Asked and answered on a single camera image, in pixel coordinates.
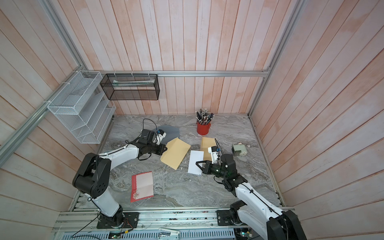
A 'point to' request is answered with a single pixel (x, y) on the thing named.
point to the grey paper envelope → (172, 133)
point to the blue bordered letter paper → (195, 156)
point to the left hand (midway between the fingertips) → (166, 150)
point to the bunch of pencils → (203, 117)
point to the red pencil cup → (203, 129)
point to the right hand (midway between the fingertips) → (196, 163)
